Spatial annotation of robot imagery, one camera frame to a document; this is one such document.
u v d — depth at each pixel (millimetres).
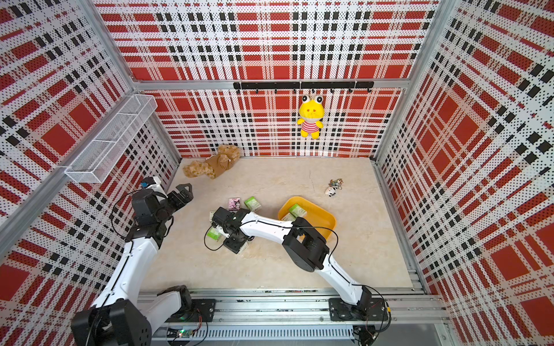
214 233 894
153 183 698
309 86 906
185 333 689
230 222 663
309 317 735
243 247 820
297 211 963
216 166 1059
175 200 714
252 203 1003
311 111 912
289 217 951
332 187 1076
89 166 679
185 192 746
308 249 553
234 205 991
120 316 383
